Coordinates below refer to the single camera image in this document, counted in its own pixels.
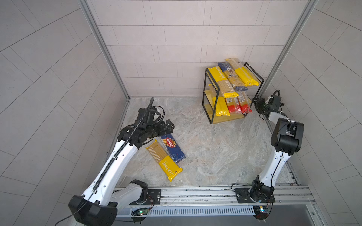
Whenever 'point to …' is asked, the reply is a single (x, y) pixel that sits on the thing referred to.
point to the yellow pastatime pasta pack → (170, 169)
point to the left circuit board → (139, 212)
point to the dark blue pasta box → (172, 148)
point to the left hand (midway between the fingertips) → (171, 126)
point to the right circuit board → (261, 212)
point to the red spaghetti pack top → (234, 105)
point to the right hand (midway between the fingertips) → (254, 97)
